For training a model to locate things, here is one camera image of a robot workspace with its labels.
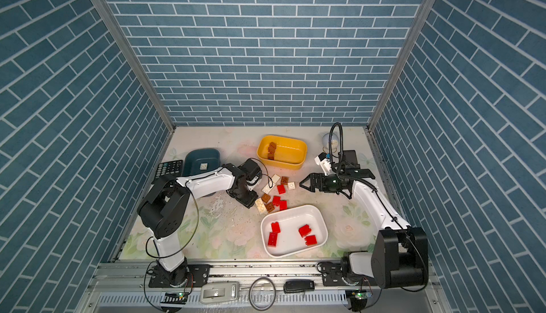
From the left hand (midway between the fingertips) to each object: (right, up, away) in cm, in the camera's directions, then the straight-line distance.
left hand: (252, 202), depth 92 cm
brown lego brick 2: (+7, +23, +17) cm, 30 cm away
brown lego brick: (+14, +8, +7) cm, 18 cm away
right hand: (+25, +9, -9) cm, 28 cm away
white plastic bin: (+16, -14, -6) cm, 22 cm away
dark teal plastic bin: (-30, +19, +11) cm, 37 cm away
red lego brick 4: (+10, +1, 0) cm, 10 cm away
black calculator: (-42, +13, +9) cm, 45 cm away
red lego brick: (+9, -12, -11) cm, 18 cm away
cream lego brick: (+4, -2, -2) cm, 5 cm away
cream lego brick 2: (-25, +14, +11) cm, 31 cm away
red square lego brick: (+13, +4, +5) cm, 14 cm away
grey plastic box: (-9, -24, -23) cm, 34 cm away
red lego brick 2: (+10, -8, -7) cm, 15 cm away
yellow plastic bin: (+17, +21, +20) cm, 33 cm away
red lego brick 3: (+22, -9, -9) cm, 25 cm away
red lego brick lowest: (+13, -1, -1) cm, 14 cm away
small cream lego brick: (+17, +6, +5) cm, 19 cm away
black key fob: (+17, -21, -23) cm, 36 cm away
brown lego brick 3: (+6, +2, 0) cm, 6 cm away
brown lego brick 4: (+8, -2, -2) cm, 8 cm away
